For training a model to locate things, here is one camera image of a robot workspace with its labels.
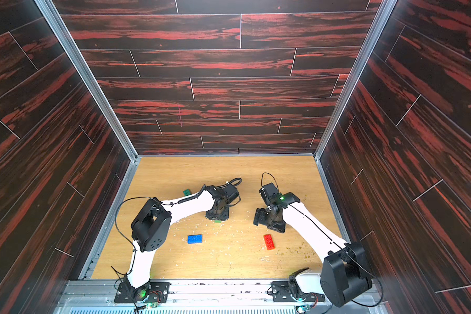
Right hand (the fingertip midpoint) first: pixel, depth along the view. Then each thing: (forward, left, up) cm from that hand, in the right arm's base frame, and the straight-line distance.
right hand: (268, 222), depth 84 cm
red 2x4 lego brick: (-6, -1, -7) cm, 9 cm away
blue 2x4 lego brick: (-6, +32, -7) cm, 33 cm away
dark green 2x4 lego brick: (+18, +41, -6) cm, 45 cm away
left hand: (+5, +20, -7) cm, 22 cm away
